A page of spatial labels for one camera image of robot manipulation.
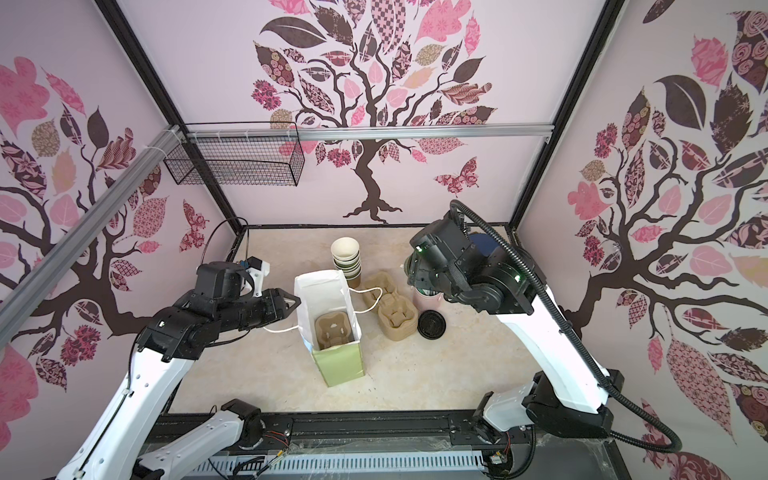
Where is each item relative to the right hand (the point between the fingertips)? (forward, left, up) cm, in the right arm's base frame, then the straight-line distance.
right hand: (424, 264), depth 60 cm
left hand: (-3, +29, -12) cm, 32 cm away
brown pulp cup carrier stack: (+5, +5, -31) cm, 32 cm away
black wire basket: (+50, +55, -4) cm, 74 cm away
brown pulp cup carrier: (+4, +26, -38) cm, 47 cm away
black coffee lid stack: (+5, -5, -38) cm, 38 cm away
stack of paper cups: (+19, +20, -21) cm, 34 cm away
